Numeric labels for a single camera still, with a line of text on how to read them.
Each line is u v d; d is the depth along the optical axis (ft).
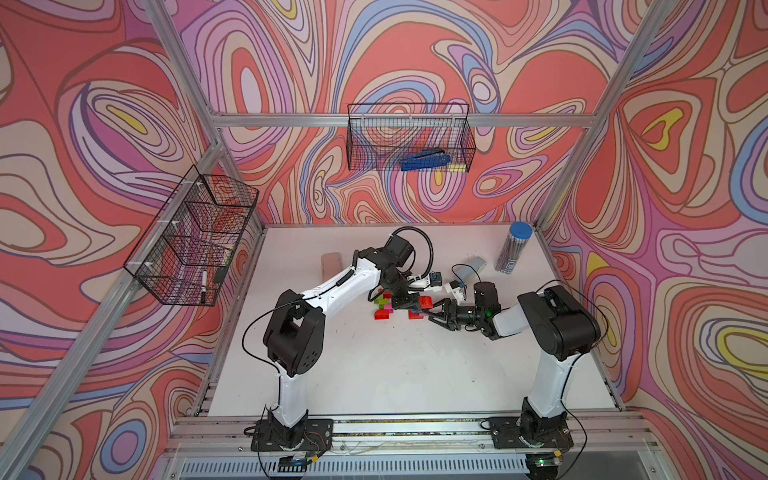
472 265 2.78
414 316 3.06
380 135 3.15
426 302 2.71
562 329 1.72
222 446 2.40
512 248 3.14
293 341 1.72
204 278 2.41
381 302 3.12
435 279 2.42
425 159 2.68
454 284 3.02
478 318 2.69
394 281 2.37
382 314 3.05
